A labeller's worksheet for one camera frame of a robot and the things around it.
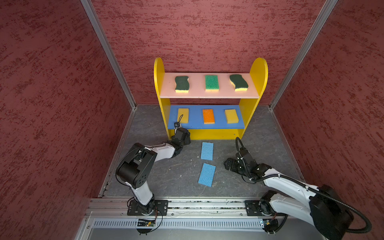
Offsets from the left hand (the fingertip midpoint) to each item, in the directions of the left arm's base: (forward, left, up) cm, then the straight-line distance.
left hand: (184, 138), depth 97 cm
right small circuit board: (-45, -46, -5) cm, 65 cm away
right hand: (-19, -28, -2) cm, 34 cm away
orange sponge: (+10, -16, +12) cm, 22 cm away
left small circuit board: (-46, +17, -6) cm, 50 cm away
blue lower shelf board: (+9, -11, +12) cm, 18 cm away
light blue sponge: (-8, -15, -3) cm, 18 cm away
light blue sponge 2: (-23, -15, -2) cm, 27 cm away
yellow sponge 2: (+9, -31, +13) cm, 34 cm away
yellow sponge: (+8, -1, +12) cm, 14 cm away
